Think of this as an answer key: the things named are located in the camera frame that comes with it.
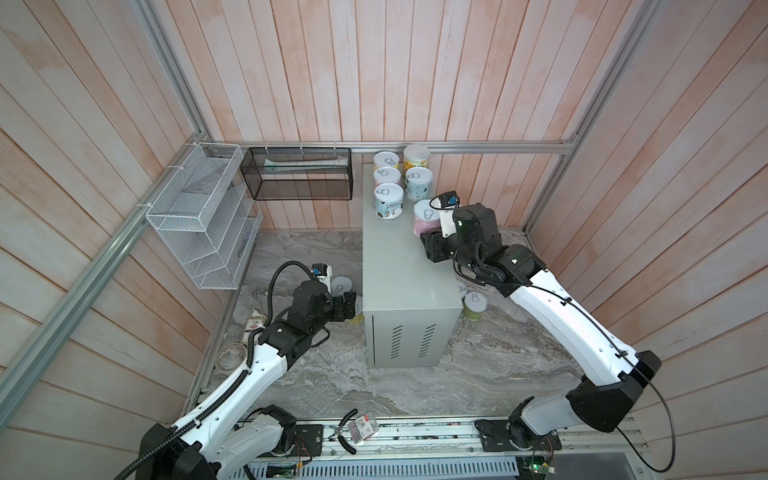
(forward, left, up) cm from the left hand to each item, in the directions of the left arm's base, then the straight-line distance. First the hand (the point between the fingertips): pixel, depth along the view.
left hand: (342, 300), depth 80 cm
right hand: (+9, -22, +17) cm, 30 cm away
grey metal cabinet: (-11, -16, +17) cm, 26 cm away
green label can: (+6, -40, -12) cm, 43 cm away
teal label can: (+12, +2, -11) cm, 16 cm away
